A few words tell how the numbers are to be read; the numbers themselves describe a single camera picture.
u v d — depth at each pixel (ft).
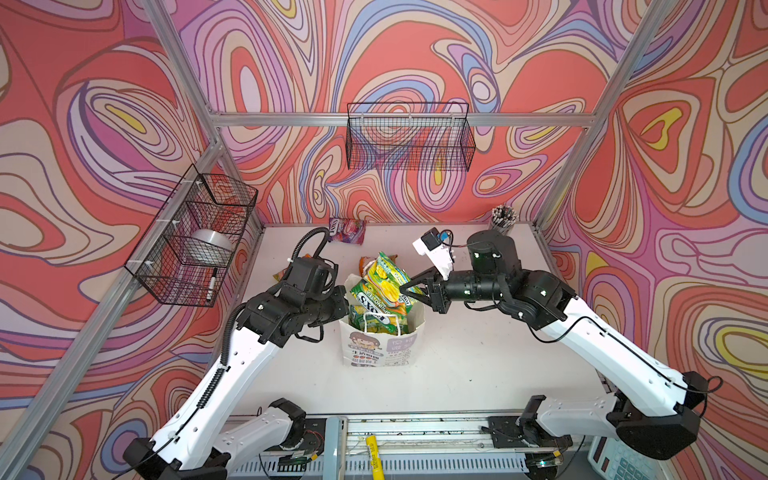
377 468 2.22
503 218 3.23
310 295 1.69
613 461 2.26
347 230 3.77
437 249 1.70
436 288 1.66
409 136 3.15
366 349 2.33
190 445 1.20
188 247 2.30
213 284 2.39
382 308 2.06
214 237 2.41
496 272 1.47
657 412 1.28
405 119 2.90
